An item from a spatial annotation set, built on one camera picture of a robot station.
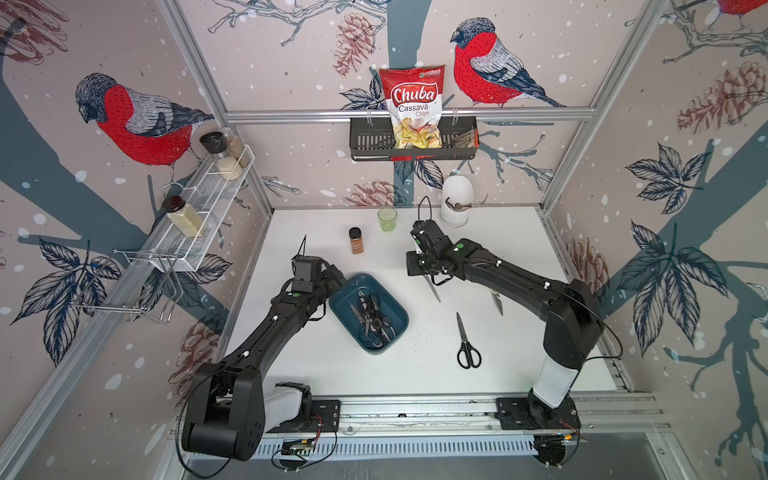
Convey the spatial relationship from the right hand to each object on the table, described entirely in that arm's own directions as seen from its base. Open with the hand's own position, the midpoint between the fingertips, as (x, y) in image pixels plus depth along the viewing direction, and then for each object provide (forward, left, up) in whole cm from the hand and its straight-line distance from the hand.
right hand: (405, 262), depth 87 cm
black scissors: (-7, +11, -13) cm, 19 cm away
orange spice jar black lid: (+14, +17, -7) cm, 23 cm away
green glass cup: (+31, +7, -14) cm, 34 cm away
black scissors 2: (-21, -18, -15) cm, 32 cm away
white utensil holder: (+36, -20, -8) cm, 42 cm away
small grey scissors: (-11, -6, +8) cm, 15 cm away
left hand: (-2, +21, -3) cm, 21 cm away
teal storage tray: (-10, +3, -12) cm, 16 cm away
